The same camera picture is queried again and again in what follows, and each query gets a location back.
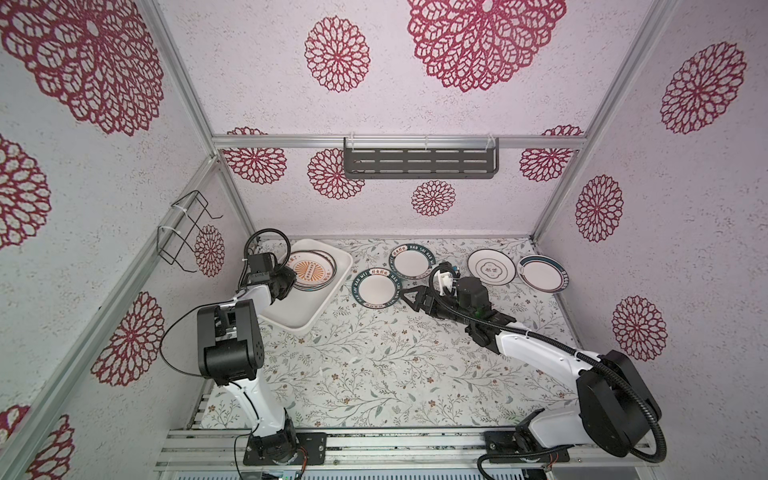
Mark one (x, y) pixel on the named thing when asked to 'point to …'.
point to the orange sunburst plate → (314, 269)
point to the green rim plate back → (411, 261)
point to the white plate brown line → (491, 266)
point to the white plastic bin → (301, 311)
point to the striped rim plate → (543, 273)
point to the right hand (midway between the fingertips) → (407, 293)
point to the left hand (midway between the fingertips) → (295, 277)
